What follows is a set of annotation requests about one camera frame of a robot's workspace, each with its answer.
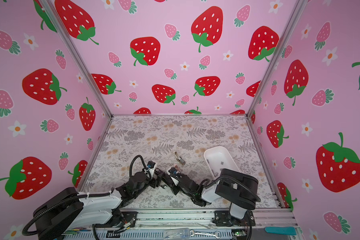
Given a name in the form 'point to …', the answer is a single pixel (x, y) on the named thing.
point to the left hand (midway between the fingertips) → (159, 170)
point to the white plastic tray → (219, 157)
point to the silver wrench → (217, 234)
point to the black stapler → (167, 179)
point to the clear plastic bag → (176, 233)
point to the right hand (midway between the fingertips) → (167, 178)
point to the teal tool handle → (287, 230)
